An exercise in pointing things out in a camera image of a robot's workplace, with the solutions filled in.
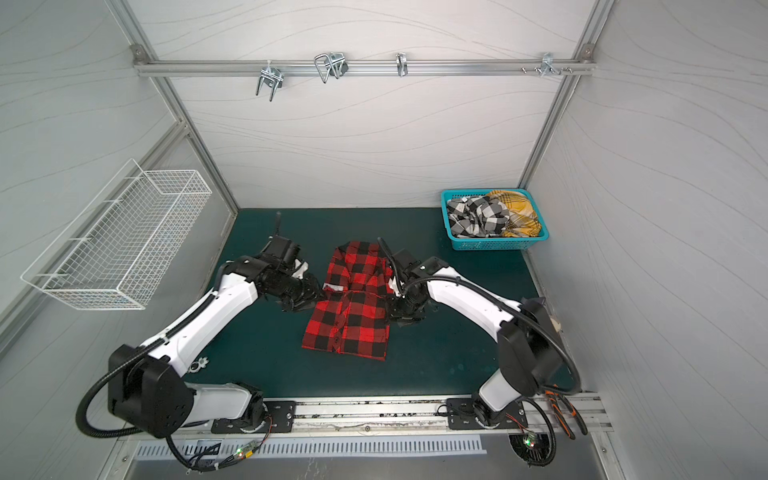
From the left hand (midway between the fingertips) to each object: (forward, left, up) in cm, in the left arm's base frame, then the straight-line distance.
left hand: (327, 295), depth 80 cm
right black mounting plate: (-25, -36, -13) cm, 46 cm away
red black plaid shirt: (-1, -5, -11) cm, 12 cm away
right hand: (-3, -19, -5) cm, 19 cm away
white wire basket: (+1, +46, +17) cm, 50 cm away
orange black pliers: (-21, -61, -14) cm, 66 cm away
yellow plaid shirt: (+34, -63, -4) cm, 71 cm away
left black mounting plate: (-27, +10, -14) cm, 32 cm away
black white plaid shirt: (+37, -48, -6) cm, 61 cm away
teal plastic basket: (+26, -51, -8) cm, 57 cm away
